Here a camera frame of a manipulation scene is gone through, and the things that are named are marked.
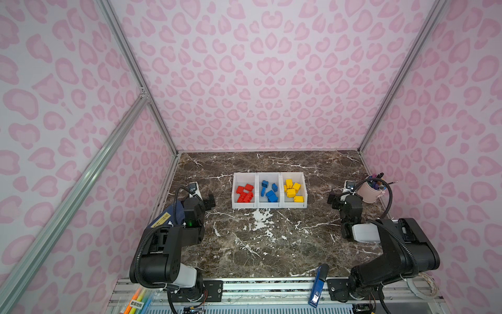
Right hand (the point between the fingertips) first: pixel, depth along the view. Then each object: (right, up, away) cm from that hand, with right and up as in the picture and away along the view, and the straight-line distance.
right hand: (344, 189), depth 92 cm
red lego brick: (-45, 0, +10) cm, 46 cm away
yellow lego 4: (-21, 0, +9) cm, 23 cm away
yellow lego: (-24, -3, +7) cm, 25 cm away
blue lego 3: (-32, 0, +9) cm, 33 cm away
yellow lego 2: (-24, +2, +9) cm, 26 cm away
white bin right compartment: (-26, -7, +3) cm, 27 cm away
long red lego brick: (-45, -4, +4) cm, 45 cm away
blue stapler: (-19, -34, -21) cm, 44 cm away
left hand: (-67, 0, -1) cm, 67 cm away
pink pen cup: (+12, -1, -1) cm, 12 cm away
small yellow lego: (-27, 0, +8) cm, 28 cm away
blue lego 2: (-34, -3, +7) cm, 35 cm away
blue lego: (-33, -5, +5) cm, 34 cm away
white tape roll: (+25, -33, -18) cm, 45 cm away
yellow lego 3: (-20, -5, +4) cm, 21 cm away
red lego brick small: (-50, -2, +11) cm, 51 cm away
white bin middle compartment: (-33, +4, +13) cm, 35 cm away
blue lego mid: (-38, -2, +8) cm, 39 cm away
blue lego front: (-37, +2, +11) cm, 38 cm away
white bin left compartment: (-47, -3, +8) cm, 48 cm away
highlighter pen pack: (-83, -38, -21) cm, 94 cm away
